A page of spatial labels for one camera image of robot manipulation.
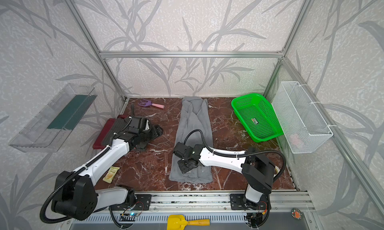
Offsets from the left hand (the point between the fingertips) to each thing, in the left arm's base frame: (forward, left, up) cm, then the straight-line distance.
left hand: (161, 127), depth 86 cm
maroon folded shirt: (-5, +40, -12) cm, 42 cm away
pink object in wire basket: (-11, -70, +8) cm, 71 cm away
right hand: (-17, -14, -7) cm, 24 cm away
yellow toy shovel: (-44, -13, -11) cm, 47 cm away
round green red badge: (-40, -70, -12) cm, 81 cm away
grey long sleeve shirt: (+17, -18, -10) cm, 27 cm away
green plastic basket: (+19, -65, -15) cm, 70 cm away
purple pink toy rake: (+31, +21, -14) cm, 40 cm away
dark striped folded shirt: (+6, +31, -7) cm, 33 cm away
